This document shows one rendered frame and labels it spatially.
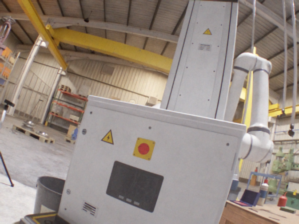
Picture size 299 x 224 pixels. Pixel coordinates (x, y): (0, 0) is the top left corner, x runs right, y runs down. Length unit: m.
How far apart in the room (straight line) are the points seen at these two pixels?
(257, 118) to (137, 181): 0.86
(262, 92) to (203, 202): 0.94
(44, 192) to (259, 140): 1.18
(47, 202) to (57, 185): 0.27
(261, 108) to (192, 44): 0.57
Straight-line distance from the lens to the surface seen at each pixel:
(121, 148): 0.66
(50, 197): 1.08
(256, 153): 1.19
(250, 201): 1.74
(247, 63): 1.45
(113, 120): 0.69
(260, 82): 1.40
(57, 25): 14.68
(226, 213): 1.64
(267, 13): 10.20
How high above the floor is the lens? 0.71
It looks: 12 degrees up
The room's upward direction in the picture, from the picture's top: 16 degrees clockwise
